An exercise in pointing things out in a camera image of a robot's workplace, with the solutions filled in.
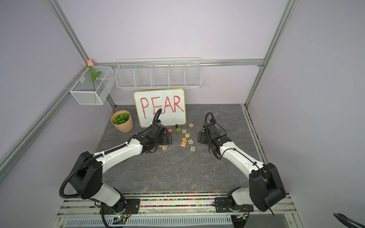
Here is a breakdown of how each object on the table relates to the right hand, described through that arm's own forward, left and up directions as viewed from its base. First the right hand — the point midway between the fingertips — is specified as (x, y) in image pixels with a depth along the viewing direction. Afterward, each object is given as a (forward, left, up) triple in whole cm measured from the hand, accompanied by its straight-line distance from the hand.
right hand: (205, 135), depth 88 cm
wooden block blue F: (-3, +27, -10) cm, 29 cm away
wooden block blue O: (+2, +9, -11) cm, 14 cm away
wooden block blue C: (+11, +14, -11) cm, 21 cm away
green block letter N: (+12, +18, -11) cm, 24 cm away
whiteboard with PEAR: (+23, +22, +6) cm, 32 cm away
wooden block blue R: (-4, +7, -11) cm, 14 cm away
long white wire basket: (+38, +31, +19) cm, 53 cm away
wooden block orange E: (0, +14, -11) cm, 18 cm away
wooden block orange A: (+3, +13, -11) cm, 18 cm away
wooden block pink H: (+16, +8, -12) cm, 22 cm away
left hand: (-1, +25, -1) cm, 25 cm away
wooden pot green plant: (+12, +55, -1) cm, 57 cm away
